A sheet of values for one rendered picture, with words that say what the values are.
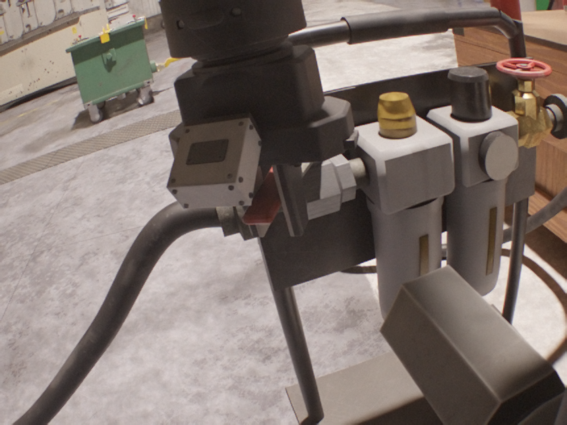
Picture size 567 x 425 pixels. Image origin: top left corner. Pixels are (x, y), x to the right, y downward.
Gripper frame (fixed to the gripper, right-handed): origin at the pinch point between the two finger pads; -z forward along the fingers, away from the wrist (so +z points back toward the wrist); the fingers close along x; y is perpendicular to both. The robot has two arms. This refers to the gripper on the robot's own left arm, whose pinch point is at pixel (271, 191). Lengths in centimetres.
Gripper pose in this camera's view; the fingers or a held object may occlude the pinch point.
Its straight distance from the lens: 34.4
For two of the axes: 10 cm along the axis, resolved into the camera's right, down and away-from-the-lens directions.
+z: -1.9, -8.7, -4.6
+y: -2.4, 4.9, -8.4
